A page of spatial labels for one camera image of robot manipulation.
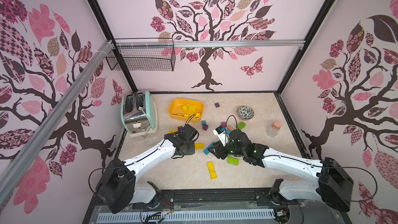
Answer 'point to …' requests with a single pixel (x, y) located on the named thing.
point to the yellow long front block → (212, 170)
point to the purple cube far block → (217, 104)
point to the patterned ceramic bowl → (245, 112)
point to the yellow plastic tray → (183, 109)
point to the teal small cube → (203, 122)
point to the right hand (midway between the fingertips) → (211, 145)
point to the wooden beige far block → (230, 128)
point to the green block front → (232, 160)
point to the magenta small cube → (224, 124)
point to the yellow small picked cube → (186, 115)
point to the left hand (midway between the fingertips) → (190, 152)
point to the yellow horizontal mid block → (199, 145)
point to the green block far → (241, 125)
